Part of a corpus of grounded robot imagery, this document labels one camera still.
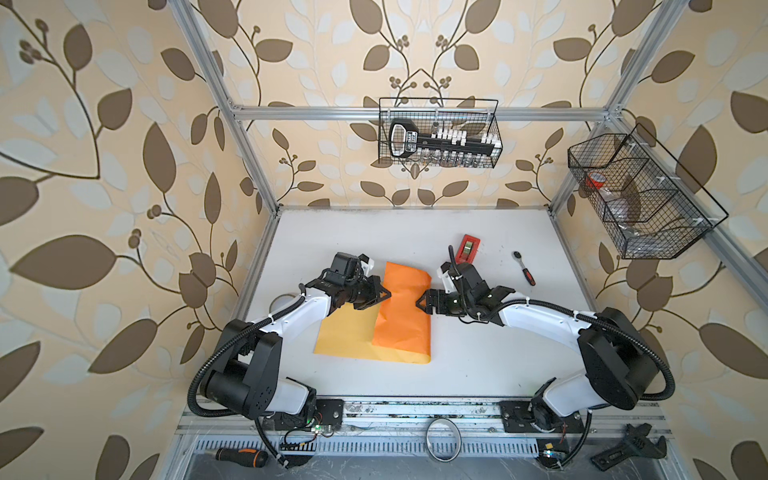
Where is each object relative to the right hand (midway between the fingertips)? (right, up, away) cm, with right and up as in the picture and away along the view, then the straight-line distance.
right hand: (427, 307), depth 86 cm
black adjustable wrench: (+48, -29, -16) cm, 58 cm away
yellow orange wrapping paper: (-10, -5, -4) cm, 12 cm away
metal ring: (+6, -28, -14) cm, 32 cm away
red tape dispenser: (+15, +16, +13) cm, 26 cm away
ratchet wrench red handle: (+34, +14, +19) cm, 41 cm away
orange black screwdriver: (-45, -30, -18) cm, 57 cm away
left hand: (-10, +5, -2) cm, 11 cm away
